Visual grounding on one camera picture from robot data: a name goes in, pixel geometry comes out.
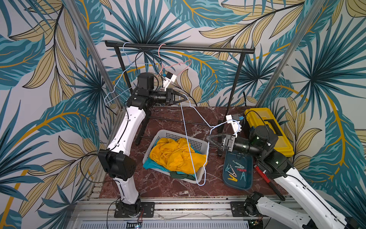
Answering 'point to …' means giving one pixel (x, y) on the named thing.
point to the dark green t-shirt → (174, 174)
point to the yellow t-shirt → (178, 155)
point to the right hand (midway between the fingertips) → (207, 139)
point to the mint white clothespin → (240, 166)
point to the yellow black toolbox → (264, 116)
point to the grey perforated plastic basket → (199, 146)
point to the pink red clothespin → (241, 170)
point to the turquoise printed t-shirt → (149, 164)
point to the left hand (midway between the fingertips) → (186, 100)
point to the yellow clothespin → (233, 179)
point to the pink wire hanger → (160, 71)
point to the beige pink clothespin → (233, 174)
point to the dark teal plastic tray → (237, 170)
